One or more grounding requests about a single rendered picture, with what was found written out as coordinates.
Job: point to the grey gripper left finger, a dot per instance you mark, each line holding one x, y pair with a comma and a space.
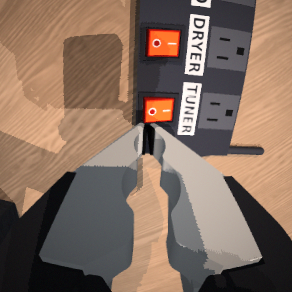
81, 225

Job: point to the black power strip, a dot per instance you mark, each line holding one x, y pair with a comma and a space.
192, 62

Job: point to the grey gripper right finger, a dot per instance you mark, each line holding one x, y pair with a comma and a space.
217, 226

